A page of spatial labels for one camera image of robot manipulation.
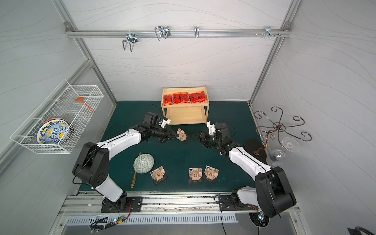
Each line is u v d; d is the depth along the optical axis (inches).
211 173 33.1
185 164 34.2
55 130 24.4
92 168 17.8
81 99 30.8
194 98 36.6
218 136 26.9
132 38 30.8
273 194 16.2
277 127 26.6
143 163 33.9
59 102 27.5
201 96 36.6
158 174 32.9
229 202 29.0
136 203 28.9
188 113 43.7
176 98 36.2
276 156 27.7
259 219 28.0
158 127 31.5
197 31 30.9
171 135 30.9
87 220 27.6
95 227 26.9
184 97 36.3
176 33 30.9
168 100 35.7
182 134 33.9
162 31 30.0
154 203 29.5
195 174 33.0
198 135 31.3
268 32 30.1
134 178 32.7
